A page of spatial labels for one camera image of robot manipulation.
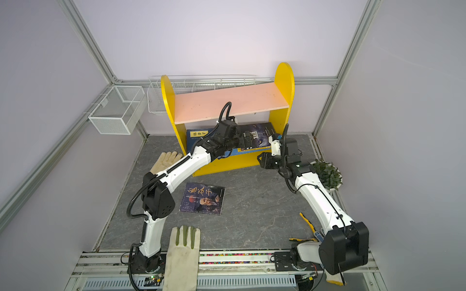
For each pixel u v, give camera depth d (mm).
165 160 1080
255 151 954
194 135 912
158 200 506
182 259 738
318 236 788
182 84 933
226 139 667
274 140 713
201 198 912
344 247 399
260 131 966
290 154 606
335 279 697
